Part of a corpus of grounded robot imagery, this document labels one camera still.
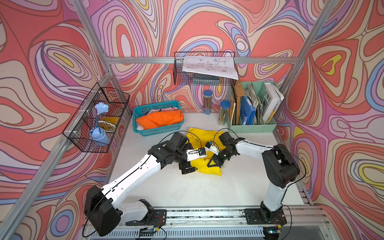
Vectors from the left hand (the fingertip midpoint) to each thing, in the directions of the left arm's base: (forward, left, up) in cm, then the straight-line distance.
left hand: (195, 157), depth 75 cm
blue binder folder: (+33, -35, +1) cm, 48 cm away
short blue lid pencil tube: (+38, -22, -11) cm, 45 cm away
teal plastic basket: (+44, +43, -10) cm, 62 cm away
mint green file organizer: (+30, -53, -11) cm, 62 cm away
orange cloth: (+32, +25, -6) cm, 41 cm away
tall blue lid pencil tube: (+49, -10, -5) cm, 50 cm away
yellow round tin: (+10, +42, +15) cm, 45 cm away
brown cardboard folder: (+35, -26, +15) cm, 46 cm away
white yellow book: (+38, -50, +8) cm, 63 cm away
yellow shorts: (+22, -3, -13) cm, 26 cm away
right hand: (+2, -10, -15) cm, 18 cm away
